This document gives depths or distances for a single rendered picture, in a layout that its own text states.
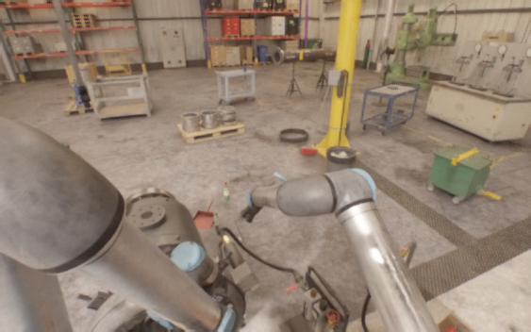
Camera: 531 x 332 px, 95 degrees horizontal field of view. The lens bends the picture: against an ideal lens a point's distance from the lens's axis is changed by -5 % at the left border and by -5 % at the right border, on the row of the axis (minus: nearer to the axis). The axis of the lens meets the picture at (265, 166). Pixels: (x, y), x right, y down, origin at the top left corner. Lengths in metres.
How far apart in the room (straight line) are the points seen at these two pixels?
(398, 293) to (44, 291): 0.67
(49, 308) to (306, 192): 0.57
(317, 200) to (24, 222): 0.59
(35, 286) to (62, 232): 0.19
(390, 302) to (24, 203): 0.68
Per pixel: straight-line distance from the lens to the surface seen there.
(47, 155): 0.32
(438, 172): 3.85
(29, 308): 0.50
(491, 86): 7.14
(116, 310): 1.30
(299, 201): 0.73
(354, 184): 0.76
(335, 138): 4.46
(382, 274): 0.71
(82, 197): 0.31
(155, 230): 1.64
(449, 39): 11.36
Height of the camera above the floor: 1.90
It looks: 28 degrees down
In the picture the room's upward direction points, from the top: 1 degrees counter-clockwise
